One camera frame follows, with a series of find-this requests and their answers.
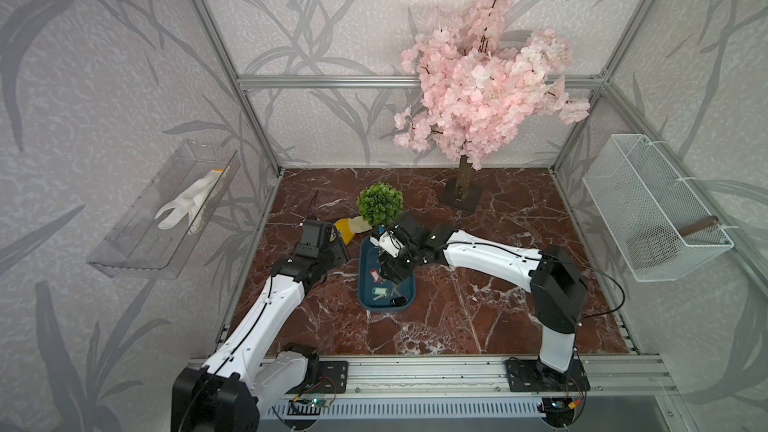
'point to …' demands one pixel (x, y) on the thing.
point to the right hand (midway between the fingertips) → (387, 265)
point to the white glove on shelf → (192, 204)
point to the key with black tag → (398, 301)
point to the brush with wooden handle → (653, 246)
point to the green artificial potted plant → (380, 204)
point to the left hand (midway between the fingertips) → (338, 250)
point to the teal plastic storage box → (368, 258)
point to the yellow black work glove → (348, 227)
